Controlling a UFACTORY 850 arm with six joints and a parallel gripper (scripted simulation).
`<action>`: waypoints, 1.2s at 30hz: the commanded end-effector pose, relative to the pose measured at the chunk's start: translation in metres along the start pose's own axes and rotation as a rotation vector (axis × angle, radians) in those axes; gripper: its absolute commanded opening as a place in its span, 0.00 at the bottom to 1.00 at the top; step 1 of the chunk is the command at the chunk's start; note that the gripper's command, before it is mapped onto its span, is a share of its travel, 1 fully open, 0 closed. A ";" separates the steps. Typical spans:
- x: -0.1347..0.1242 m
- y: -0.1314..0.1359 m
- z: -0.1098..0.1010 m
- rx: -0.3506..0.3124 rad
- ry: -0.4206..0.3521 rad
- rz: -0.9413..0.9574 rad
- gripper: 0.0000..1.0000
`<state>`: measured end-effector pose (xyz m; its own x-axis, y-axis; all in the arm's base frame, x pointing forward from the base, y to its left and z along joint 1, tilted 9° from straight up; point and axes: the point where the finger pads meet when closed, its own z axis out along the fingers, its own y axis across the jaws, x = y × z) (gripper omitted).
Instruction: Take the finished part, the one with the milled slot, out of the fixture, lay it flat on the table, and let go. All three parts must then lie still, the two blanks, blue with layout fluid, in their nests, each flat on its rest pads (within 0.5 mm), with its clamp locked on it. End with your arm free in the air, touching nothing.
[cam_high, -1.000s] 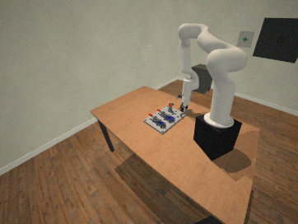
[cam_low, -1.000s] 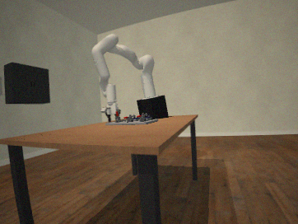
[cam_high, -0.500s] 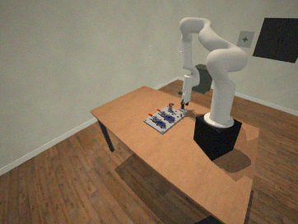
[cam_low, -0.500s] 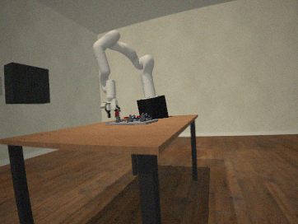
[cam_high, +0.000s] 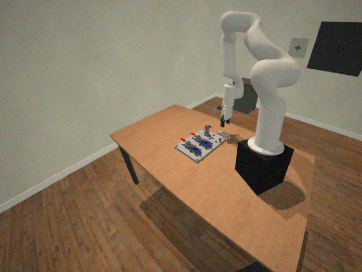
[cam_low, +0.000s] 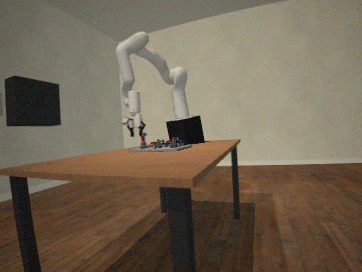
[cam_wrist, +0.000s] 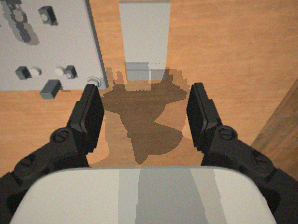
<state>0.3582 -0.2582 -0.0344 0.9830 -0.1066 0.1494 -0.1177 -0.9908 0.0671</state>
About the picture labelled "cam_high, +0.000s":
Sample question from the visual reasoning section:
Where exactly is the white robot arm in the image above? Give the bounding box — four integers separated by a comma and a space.
221, 11, 301, 155

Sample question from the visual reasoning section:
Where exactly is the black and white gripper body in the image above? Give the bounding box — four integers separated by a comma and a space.
221, 106, 233, 121

